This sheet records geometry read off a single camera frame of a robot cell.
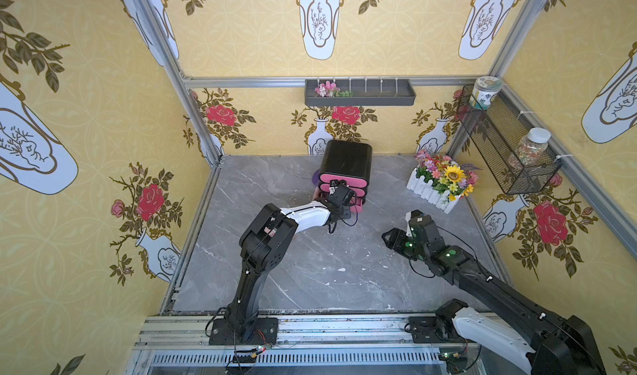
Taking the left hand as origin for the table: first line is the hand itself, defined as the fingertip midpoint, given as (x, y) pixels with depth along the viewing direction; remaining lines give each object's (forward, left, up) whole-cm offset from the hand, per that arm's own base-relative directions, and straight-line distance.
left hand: (334, 205), depth 101 cm
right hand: (-17, -17, +8) cm, 26 cm away
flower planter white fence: (+1, -39, +14) cm, 42 cm away
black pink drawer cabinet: (+23, -9, +2) cm, 24 cm away
